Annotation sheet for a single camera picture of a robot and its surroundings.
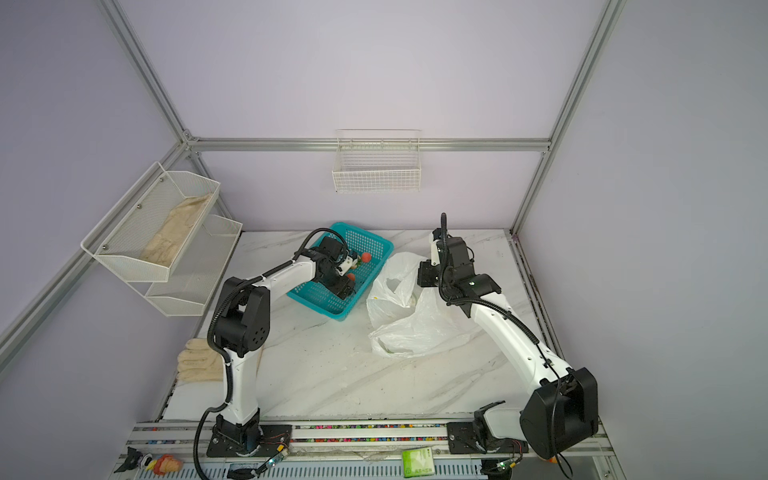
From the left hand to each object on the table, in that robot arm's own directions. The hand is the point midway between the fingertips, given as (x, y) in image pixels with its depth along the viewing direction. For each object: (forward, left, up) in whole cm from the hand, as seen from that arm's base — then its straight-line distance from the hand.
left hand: (337, 285), depth 100 cm
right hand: (-6, -26, +20) cm, 33 cm away
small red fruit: (+13, -9, 0) cm, 16 cm away
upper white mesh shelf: (-2, +46, +27) cm, 54 cm away
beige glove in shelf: (-4, +41, +26) cm, 49 cm away
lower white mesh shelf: (-8, +45, +5) cm, 46 cm away
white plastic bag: (-20, -23, +13) cm, 34 cm away
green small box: (-50, -25, -2) cm, 56 cm away
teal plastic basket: (+15, -11, -1) cm, 19 cm away
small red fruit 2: (+3, -4, +1) cm, 6 cm away
